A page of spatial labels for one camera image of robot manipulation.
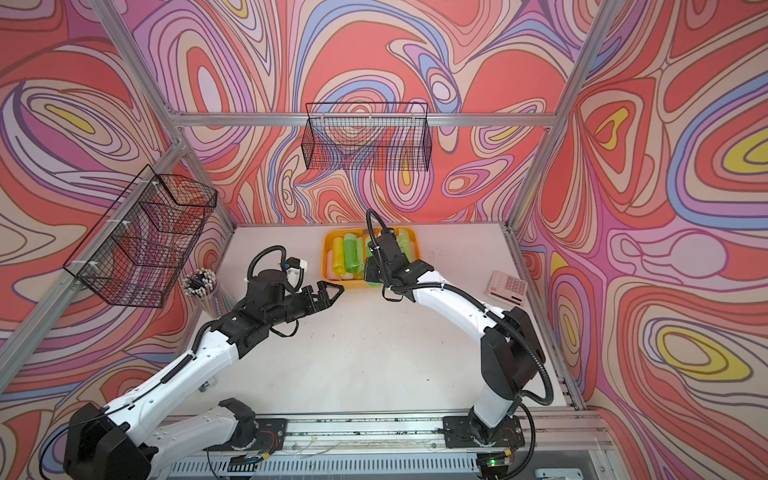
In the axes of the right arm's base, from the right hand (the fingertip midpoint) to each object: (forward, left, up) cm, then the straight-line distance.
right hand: (373, 273), depth 85 cm
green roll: (+14, +8, -8) cm, 18 cm away
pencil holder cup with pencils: (-3, +49, +1) cm, 49 cm away
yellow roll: (+10, +12, -8) cm, 17 cm away
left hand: (-10, +9, +5) cm, 14 cm away
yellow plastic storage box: (+8, +7, -15) cm, 18 cm away
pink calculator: (+3, -44, -15) cm, 47 cm away
